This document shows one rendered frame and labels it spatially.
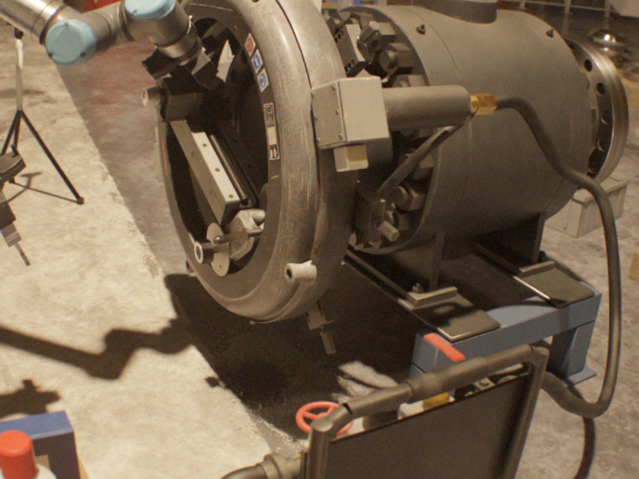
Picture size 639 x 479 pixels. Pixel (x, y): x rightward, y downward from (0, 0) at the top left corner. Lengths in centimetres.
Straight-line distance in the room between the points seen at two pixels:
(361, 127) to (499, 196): 60
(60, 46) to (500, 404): 96
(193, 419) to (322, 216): 65
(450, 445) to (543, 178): 92
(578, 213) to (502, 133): 133
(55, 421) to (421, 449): 50
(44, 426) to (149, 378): 115
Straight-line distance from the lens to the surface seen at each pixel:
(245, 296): 163
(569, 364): 211
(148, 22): 155
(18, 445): 66
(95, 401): 191
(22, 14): 152
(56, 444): 86
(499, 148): 175
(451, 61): 171
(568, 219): 307
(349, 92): 130
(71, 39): 146
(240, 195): 164
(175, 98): 171
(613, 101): 216
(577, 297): 199
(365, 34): 140
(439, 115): 141
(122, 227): 282
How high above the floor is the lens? 111
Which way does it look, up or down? 22 degrees down
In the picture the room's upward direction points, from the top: 4 degrees clockwise
